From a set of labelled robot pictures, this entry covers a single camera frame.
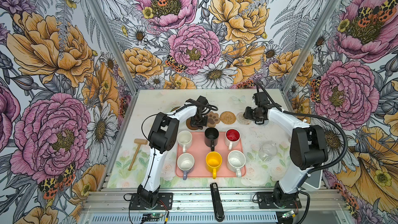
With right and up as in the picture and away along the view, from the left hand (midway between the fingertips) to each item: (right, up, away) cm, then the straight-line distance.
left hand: (201, 130), depth 98 cm
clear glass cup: (+38, -11, -7) cm, 40 cm away
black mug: (+6, -2, -6) cm, 9 cm away
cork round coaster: (+18, +7, +8) cm, 21 cm away
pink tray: (-1, -10, -8) cm, 13 cm away
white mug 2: (+19, -14, -12) cm, 27 cm away
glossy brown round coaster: (-7, +4, -4) cm, 9 cm away
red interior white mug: (+19, -4, -4) cm, 19 cm away
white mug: (-9, -3, -8) cm, 13 cm away
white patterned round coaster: (+27, +6, +5) cm, 28 cm away
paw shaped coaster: (+8, +6, +7) cm, 12 cm away
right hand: (+28, +8, -3) cm, 29 cm away
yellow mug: (+7, -14, -11) cm, 20 cm away
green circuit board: (-22, -34, -27) cm, 48 cm away
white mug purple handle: (-8, -15, -13) cm, 21 cm away
